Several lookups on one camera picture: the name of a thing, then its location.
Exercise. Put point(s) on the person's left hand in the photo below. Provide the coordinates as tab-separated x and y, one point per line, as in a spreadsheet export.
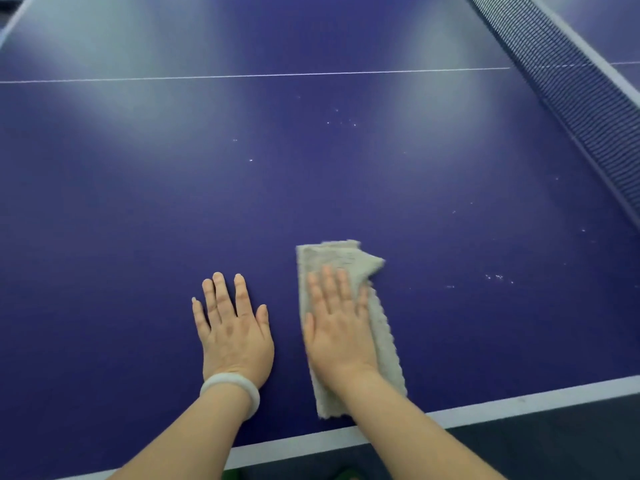
235	339

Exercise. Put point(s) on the person's right hand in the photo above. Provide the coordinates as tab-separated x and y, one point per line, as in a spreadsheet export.
340	339

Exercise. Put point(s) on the grey cleaning cloth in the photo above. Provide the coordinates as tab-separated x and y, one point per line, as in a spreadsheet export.
325	252

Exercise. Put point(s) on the person's left forearm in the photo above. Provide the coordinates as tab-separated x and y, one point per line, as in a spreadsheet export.
185	439

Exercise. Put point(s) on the person's right forearm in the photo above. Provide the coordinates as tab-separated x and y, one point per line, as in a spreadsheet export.
425	434

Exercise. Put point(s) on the white jade bangle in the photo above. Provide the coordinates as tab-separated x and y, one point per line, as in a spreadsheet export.
227	379

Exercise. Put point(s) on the blue table net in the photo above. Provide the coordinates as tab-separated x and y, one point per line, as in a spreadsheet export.
575	84

